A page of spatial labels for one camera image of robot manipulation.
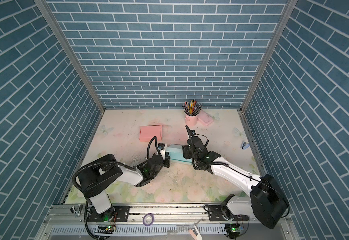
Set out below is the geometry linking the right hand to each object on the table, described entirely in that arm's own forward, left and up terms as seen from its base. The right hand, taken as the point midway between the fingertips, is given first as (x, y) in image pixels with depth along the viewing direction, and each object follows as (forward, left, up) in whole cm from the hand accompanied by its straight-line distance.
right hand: (186, 145), depth 85 cm
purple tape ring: (-36, +14, -12) cm, 40 cm away
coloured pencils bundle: (+31, -2, 0) cm, 31 cm away
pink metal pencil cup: (+24, -2, -7) cm, 25 cm away
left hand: (-2, +9, -7) cm, 12 cm away
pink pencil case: (+33, -12, -12) cm, 37 cm away
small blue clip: (+10, -39, -12) cm, 42 cm away
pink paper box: (+14, +28, -9) cm, 32 cm away
